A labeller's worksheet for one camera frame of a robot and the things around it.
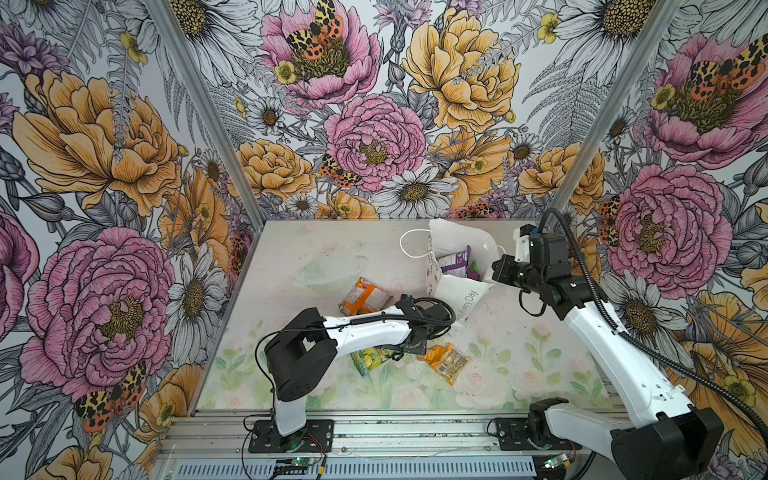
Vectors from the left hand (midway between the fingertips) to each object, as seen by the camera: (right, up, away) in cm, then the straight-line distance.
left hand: (395, 347), depth 84 cm
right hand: (+25, +21, -7) cm, 33 cm away
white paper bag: (+17, +15, -7) cm, 24 cm away
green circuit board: (-22, -23, -13) cm, 34 cm away
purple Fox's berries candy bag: (+19, +23, +6) cm, 30 cm away
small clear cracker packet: (+16, -5, 0) cm, 17 cm away
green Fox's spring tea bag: (-7, -4, +1) cm, 8 cm away
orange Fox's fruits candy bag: (-10, +12, +12) cm, 20 cm away
